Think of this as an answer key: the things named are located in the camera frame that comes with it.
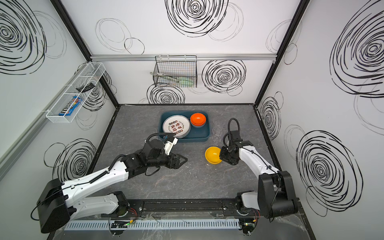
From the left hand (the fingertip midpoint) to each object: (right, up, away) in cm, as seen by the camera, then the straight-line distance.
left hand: (184, 160), depth 73 cm
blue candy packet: (-55, +27, -2) cm, 62 cm away
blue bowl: (+7, +15, +29) cm, 33 cm away
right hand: (+20, -2, +13) cm, 24 cm away
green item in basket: (-1, +43, +14) cm, 45 cm away
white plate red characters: (-7, +16, +32) cm, 36 cm away
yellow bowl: (+16, -3, +20) cm, 26 cm away
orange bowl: (+7, +20, +32) cm, 39 cm away
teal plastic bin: (+6, +9, +28) cm, 30 cm away
